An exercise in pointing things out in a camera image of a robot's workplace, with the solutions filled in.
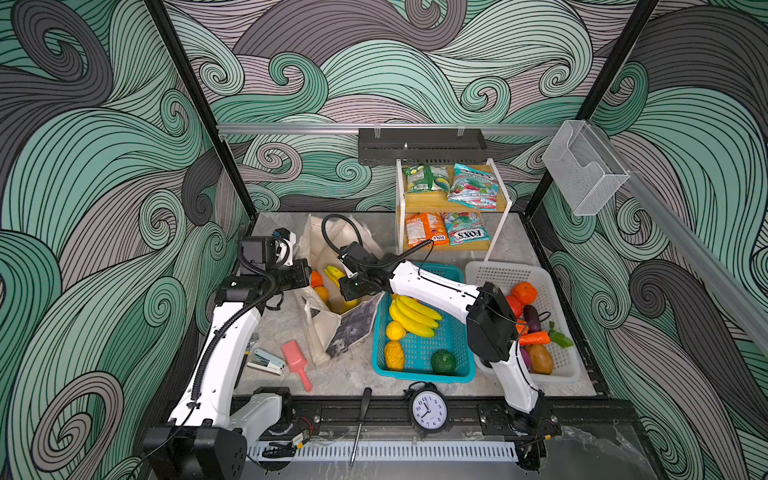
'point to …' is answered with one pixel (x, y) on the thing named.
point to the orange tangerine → (525, 293)
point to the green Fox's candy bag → (465, 227)
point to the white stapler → (267, 363)
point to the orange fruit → (316, 279)
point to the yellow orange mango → (323, 293)
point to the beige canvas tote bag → (328, 320)
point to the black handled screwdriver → (363, 413)
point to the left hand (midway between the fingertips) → (311, 266)
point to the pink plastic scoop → (297, 361)
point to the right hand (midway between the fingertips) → (344, 290)
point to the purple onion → (526, 358)
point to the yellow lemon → (395, 331)
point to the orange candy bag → (424, 226)
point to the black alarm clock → (429, 412)
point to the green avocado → (443, 362)
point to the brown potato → (541, 360)
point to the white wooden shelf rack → (435, 202)
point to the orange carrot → (532, 338)
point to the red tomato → (515, 305)
